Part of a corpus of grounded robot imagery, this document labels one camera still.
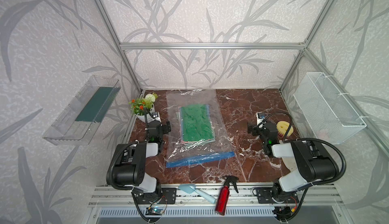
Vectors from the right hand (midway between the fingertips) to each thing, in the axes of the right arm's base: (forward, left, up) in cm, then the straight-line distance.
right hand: (255, 119), depth 95 cm
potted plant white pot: (+4, +71, +10) cm, 72 cm away
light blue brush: (-37, +40, -5) cm, 55 cm away
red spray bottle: (-40, +24, -4) cm, 47 cm away
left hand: (-1, +60, +1) cm, 60 cm away
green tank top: (-1, +38, -1) cm, 38 cm away
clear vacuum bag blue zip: (-19, +46, -5) cm, 50 cm away
